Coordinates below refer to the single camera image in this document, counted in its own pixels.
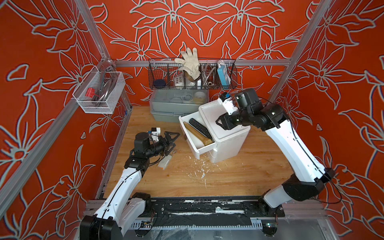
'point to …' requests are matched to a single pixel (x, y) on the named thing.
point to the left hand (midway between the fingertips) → (178, 139)
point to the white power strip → (179, 81)
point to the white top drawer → (197, 145)
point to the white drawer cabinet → (230, 142)
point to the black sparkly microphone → (197, 125)
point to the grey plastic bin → (167, 105)
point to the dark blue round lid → (159, 83)
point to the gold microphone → (205, 141)
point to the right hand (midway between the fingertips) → (217, 118)
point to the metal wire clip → (174, 152)
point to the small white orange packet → (164, 161)
